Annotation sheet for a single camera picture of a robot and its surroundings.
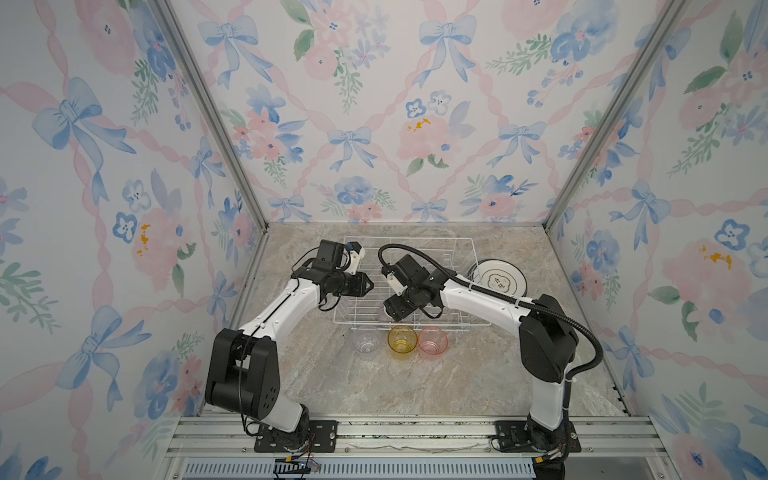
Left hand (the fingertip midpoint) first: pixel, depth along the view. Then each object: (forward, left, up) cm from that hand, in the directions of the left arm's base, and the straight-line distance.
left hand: (370, 282), depth 86 cm
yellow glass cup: (-13, -9, -13) cm, 20 cm away
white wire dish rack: (-1, +2, -14) cm, 15 cm away
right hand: (-3, -7, -6) cm, 10 cm away
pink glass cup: (-13, -18, -13) cm, 26 cm away
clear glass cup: (-12, +1, -15) cm, 19 cm away
